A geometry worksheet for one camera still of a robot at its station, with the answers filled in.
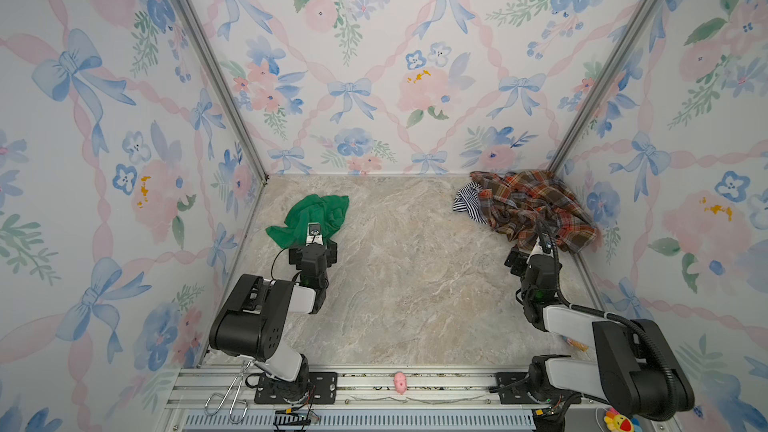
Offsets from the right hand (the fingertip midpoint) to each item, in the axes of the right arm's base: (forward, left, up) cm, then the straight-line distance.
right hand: (532, 249), depth 89 cm
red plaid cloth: (+22, -2, -3) cm, 22 cm away
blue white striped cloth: (+25, +15, -6) cm, 29 cm away
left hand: (+3, +67, 0) cm, 67 cm away
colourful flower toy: (-41, -10, -8) cm, 43 cm away
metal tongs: (-39, +80, -7) cm, 89 cm away
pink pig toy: (-34, +39, -6) cm, 53 cm away
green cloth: (+16, +65, -2) cm, 67 cm away
